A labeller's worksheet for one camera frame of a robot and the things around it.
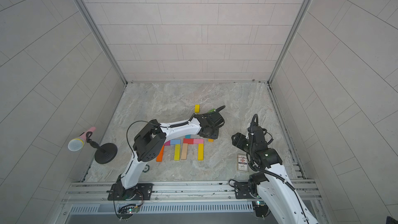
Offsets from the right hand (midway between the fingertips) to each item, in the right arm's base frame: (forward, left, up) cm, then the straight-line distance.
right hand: (235, 138), depth 80 cm
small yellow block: (+26, +20, -7) cm, 34 cm away
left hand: (+7, +8, -9) cm, 14 cm away
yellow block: (-3, +31, -7) cm, 32 cm away
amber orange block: (+3, +12, -6) cm, 14 cm away
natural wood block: (-3, +27, -7) cm, 28 cm away
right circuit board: (-29, -8, -10) cm, 32 cm away
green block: (+24, +10, -8) cm, 28 cm away
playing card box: (-10, -3, -8) cm, 13 cm away
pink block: (+3, +20, -8) cm, 22 cm away
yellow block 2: (-3, +18, -7) cm, 20 cm away
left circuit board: (-27, +51, -6) cm, 58 cm away
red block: (+3, +25, -7) cm, 26 cm away
